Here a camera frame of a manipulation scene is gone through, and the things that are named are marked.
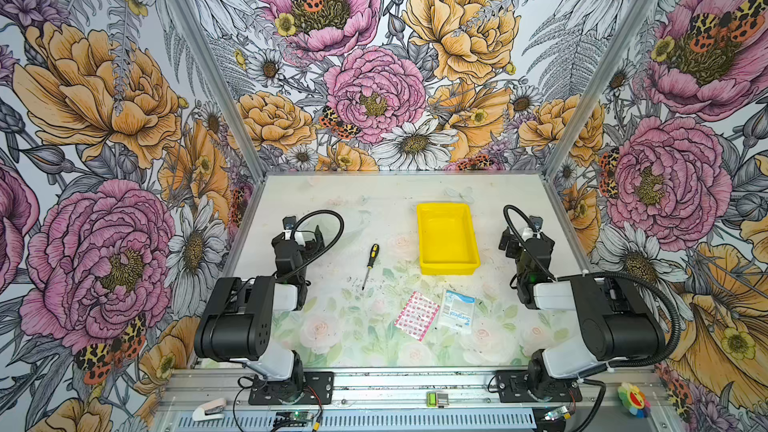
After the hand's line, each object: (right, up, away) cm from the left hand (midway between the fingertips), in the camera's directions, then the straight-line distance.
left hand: (304, 235), depth 94 cm
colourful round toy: (+84, -36, -22) cm, 94 cm away
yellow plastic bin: (+45, -3, +3) cm, 45 cm away
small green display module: (+37, -35, -23) cm, 56 cm away
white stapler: (-14, -37, -24) cm, 46 cm away
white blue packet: (+46, -21, -7) cm, 51 cm away
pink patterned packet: (+34, -22, -8) cm, 41 cm away
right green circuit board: (+66, -39, -22) cm, 80 cm away
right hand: (+67, 0, 0) cm, 67 cm away
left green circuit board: (+4, -40, -23) cm, 46 cm away
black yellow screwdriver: (+21, -6, +3) cm, 22 cm away
